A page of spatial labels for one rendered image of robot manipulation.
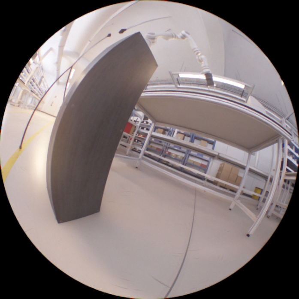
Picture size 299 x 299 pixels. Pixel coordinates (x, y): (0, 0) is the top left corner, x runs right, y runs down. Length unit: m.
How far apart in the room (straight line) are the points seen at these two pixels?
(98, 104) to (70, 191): 0.29
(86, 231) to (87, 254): 0.11
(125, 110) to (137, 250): 0.57
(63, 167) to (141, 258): 0.42
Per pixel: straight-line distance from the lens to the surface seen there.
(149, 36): 0.79
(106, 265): 0.40
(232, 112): 0.98
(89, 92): 0.28
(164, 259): 0.48
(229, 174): 4.17
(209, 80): 0.96
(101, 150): 0.33
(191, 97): 0.82
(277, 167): 1.10
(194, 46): 1.06
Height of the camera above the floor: 0.39
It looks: 1 degrees up
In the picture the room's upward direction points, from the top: 21 degrees clockwise
